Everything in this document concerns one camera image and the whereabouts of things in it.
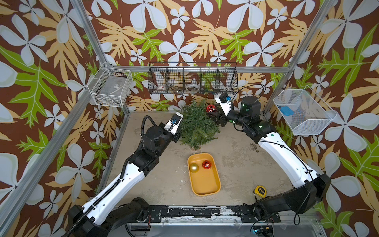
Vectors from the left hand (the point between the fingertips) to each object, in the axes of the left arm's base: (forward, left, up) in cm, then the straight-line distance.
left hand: (177, 117), depth 67 cm
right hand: (+5, -16, +1) cm, 17 cm away
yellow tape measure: (-23, -45, -35) cm, 62 cm away
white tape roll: (+37, -8, -10) cm, 39 cm away
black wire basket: (+40, -7, -6) cm, 42 cm away
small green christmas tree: (+2, -10, -10) cm, 14 cm away
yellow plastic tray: (-18, -15, -38) cm, 44 cm away
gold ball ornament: (-11, -9, -33) cm, 36 cm away
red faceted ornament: (-9, -16, -32) cm, 37 cm away
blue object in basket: (+15, -63, -11) cm, 66 cm away
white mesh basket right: (+8, -71, -7) cm, 72 cm away
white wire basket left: (+27, +41, -3) cm, 49 cm away
